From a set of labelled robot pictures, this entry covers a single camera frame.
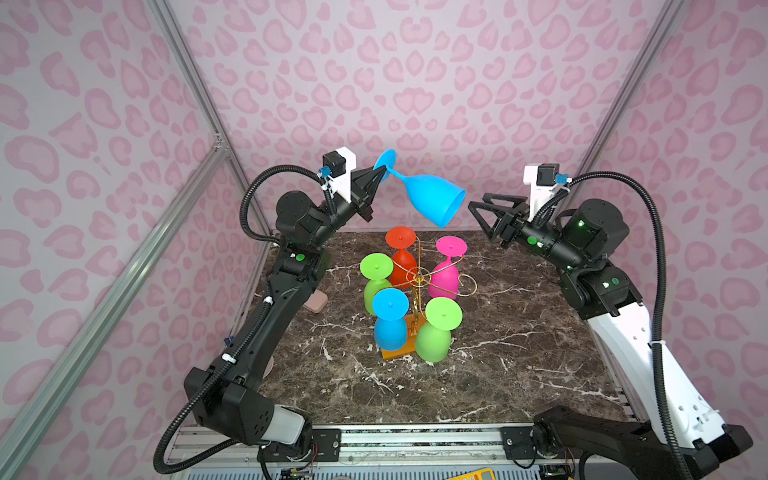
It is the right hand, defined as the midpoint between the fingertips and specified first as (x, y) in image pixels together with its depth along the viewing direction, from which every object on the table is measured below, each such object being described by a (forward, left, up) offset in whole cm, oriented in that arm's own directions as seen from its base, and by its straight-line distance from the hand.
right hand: (479, 201), depth 55 cm
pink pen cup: (-14, +52, -50) cm, 73 cm away
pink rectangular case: (+7, +42, -48) cm, 65 cm away
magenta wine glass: (+2, +4, -28) cm, 28 cm away
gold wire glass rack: (-4, +11, -20) cm, 23 cm away
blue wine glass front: (-13, +17, -25) cm, 33 cm away
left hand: (+7, +18, +4) cm, 19 cm away
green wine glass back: (-3, +20, -17) cm, 26 cm away
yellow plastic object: (-38, -3, -48) cm, 61 cm away
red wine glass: (+5, +14, -25) cm, 29 cm away
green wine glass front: (-15, +7, -26) cm, 31 cm away
